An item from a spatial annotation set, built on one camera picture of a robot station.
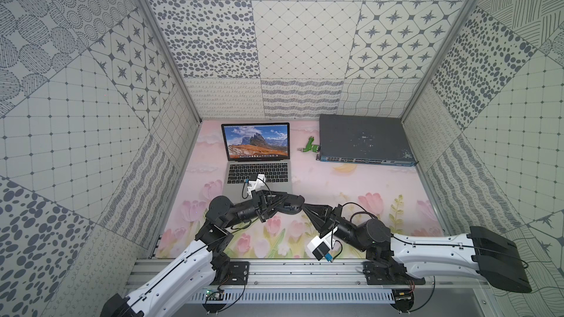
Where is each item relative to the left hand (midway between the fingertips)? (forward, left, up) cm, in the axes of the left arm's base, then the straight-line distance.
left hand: (284, 191), depth 64 cm
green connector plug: (+37, -11, -26) cm, 47 cm away
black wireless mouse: (-4, -3, -1) cm, 5 cm away
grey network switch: (+41, -41, -24) cm, 63 cm away
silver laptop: (+31, +15, -20) cm, 40 cm away
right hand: (-2, -6, -1) cm, 7 cm away
